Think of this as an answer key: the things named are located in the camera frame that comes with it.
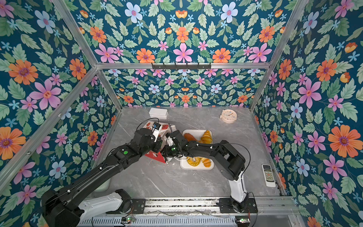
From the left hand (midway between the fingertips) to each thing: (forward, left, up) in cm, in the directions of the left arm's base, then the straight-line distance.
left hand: (162, 135), depth 75 cm
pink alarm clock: (+29, -47, -21) cm, 59 cm away
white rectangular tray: (-8, -10, -23) cm, 26 cm away
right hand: (-3, +4, -14) cm, 15 cm away
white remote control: (-20, -60, -22) cm, 67 cm away
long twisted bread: (+8, -27, -18) cm, 33 cm away
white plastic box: (+34, +9, -19) cm, 40 cm away
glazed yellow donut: (-8, -15, -19) cm, 25 cm away
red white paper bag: (-6, +4, -12) cm, 14 cm away
